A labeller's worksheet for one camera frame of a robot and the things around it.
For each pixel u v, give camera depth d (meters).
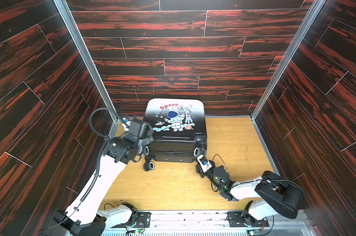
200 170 0.75
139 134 0.49
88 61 0.84
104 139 0.46
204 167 0.71
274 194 0.45
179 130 0.80
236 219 0.74
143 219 0.73
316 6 0.66
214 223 0.73
